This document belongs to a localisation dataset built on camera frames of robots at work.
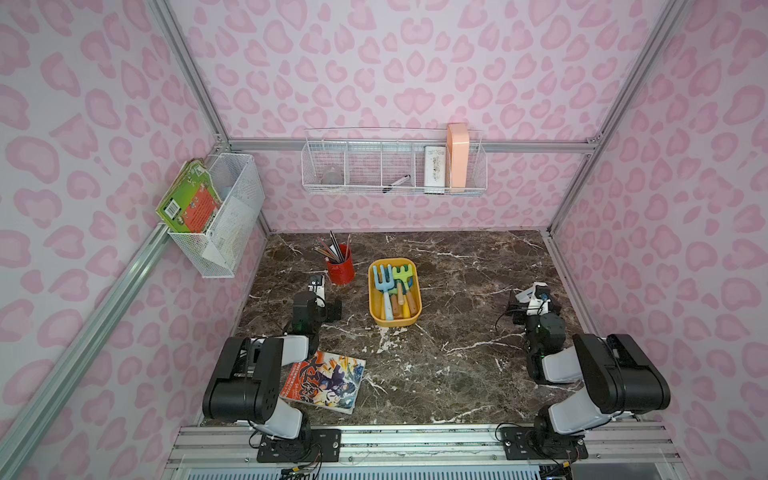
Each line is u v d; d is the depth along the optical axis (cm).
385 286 99
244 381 46
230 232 86
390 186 94
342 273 104
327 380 82
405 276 103
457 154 83
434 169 91
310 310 72
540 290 77
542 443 66
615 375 45
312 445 70
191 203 72
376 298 100
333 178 99
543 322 70
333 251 101
